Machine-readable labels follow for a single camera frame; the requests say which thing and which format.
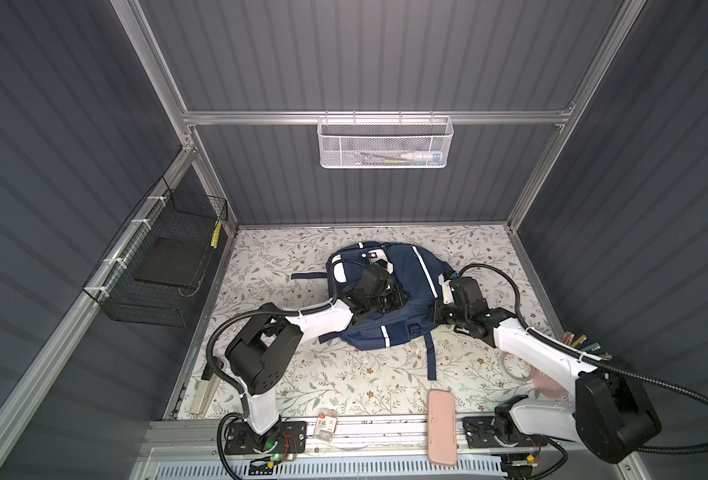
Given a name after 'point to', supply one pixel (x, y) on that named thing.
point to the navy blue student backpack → (418, 270)
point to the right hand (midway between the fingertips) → (436, 307)
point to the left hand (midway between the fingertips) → (412, 294)
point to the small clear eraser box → (326, 424)
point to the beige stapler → (204, 395)
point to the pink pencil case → (442, 427)
